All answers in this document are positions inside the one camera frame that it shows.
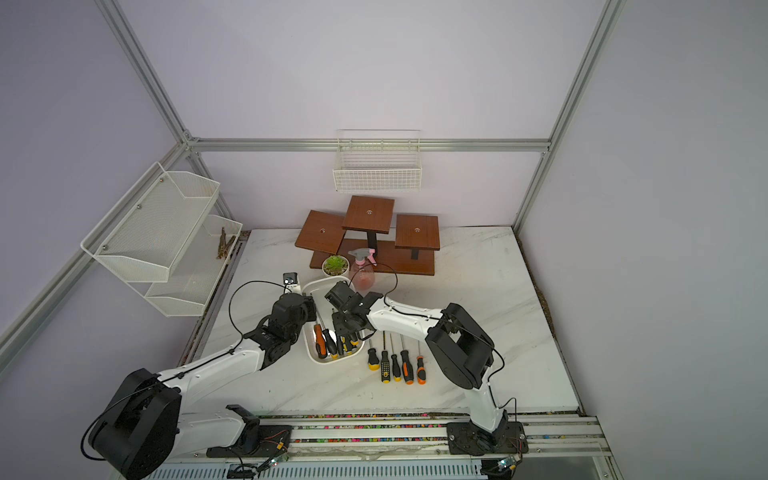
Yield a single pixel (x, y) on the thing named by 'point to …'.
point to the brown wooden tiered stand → (412, 252)
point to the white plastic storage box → (348, 345)
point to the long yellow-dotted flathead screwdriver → (385, 365)
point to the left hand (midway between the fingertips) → (304, 297)
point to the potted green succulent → (335, 265)
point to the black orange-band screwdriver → (421, 372)
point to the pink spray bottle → (362, 273)
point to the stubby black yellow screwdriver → (373, 360)
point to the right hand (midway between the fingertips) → (348, 325)
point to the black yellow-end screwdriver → (331, 344)
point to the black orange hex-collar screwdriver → (407, 367)
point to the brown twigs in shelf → (224, 244)
